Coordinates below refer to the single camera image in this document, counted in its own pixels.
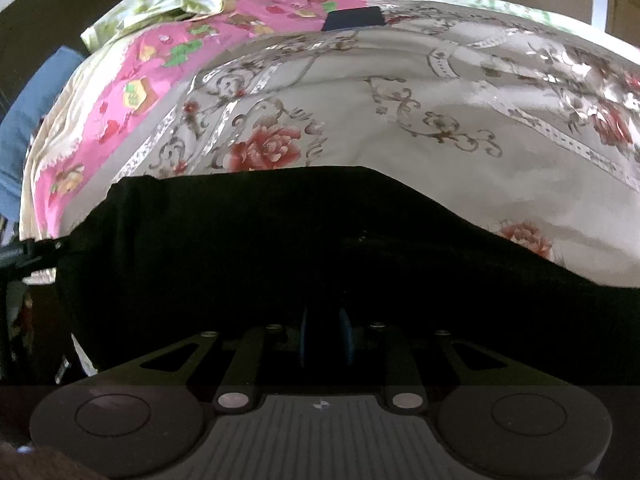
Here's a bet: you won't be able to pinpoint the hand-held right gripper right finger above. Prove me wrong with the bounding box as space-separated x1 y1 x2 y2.
339 307 557 412

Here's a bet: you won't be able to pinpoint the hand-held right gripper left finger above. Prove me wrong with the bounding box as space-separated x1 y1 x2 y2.
97 307 309 414

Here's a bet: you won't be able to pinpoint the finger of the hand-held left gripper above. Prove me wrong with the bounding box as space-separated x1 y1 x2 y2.
0 240 64 282

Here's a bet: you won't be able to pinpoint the black pants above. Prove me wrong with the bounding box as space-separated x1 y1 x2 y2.
54 165 640 387

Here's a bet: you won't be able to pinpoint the blue cloth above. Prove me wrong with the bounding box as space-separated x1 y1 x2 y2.
0 45 87 222

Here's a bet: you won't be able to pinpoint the pink printed bed sheet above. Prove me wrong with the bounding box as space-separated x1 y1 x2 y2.
20 0 383 242

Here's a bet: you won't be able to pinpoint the dark wooden headboard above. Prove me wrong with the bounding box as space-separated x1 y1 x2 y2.
0 0 281 126

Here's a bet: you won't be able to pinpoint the beige floral quilt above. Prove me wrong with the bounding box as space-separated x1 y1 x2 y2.
114 0 640 289

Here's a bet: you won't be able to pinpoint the dark flat phone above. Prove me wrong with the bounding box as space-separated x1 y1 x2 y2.
321 6 387 33

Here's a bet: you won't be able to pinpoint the white green floral sheet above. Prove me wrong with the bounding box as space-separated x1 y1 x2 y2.
375 0 640 51

